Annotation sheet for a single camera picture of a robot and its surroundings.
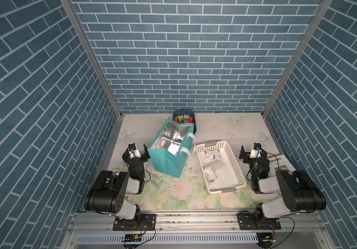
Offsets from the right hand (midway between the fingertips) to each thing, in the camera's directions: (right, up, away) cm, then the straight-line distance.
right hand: (252, 147), depth 90 cm
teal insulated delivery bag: (-48, -1, +9) cm, 48 cm away
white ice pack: (-22, -5, +4) cm, 23 cm away
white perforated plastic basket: (-14, -17, -1) cm, 22 cm away
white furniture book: (+17, -10, +1) cm, 19 cm away
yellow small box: (-44, +19, +26) cm, 54 cm away
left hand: (-66, +1, -1) cm, 66 cm away
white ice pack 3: (-21, -11, -1) cm, 24 cm away
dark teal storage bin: (-36, +23, +27) cm, 50 cm away
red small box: (-35, +17, +25) cm, 46 cm away
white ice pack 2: (-26, -15, -7) cm, 30 cm away
